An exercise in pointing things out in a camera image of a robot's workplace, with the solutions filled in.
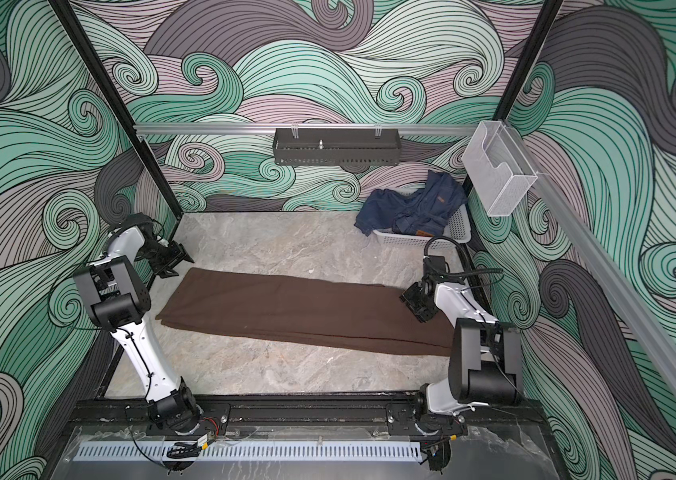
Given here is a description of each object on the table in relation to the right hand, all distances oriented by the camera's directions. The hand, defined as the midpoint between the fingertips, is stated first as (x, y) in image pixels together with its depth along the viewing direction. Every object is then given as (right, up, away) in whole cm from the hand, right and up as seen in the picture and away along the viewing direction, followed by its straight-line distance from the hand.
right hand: (407, 303), depth 91 cm
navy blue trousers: (+13, +31, +22) cm, 40 cm away
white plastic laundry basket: (+23, +24, +16) cm, 37 cm away
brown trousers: (-31, -3, +2) cm, 31 cm away
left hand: (-73, +12, +6) cm, 74 cm away
